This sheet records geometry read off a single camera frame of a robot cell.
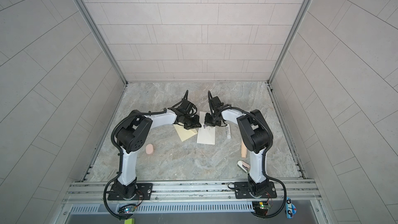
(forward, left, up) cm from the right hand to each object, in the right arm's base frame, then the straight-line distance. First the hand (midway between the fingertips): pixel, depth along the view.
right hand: (205, 123), depth 96 cm
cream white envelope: (-8, 0, +2) cm, 8 cm away
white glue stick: (-8, -13, +3) cm, 15 cm away
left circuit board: (-41, +35, +4) cm, 54 cm away
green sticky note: (-45, +33, +4) cm, 56 cm away
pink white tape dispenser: (-27, -18, +2) cm, 32 cm away
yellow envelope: (-7, +13, +3) cm, 15 cm away
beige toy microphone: (-19, -20, +2) cm, 27 cm away
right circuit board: (-44, -22, -1) cm, 49 cm away
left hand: (-1, -1, +2) cm, 2 cm away
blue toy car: (-45, -35, +1) cm, 57 cm away
